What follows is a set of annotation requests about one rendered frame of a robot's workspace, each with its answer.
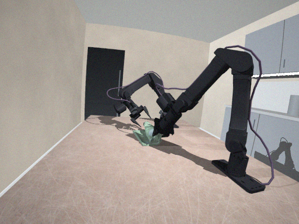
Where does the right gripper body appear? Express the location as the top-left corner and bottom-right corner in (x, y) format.
(128, 103), (145, 120)

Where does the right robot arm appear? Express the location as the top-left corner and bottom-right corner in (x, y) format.
(113, 73), (165, 115)

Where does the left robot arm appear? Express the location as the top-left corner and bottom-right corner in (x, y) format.
(156, 48), (265, 194)

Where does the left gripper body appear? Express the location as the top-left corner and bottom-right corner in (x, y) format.
(154, 112), (174, 136)

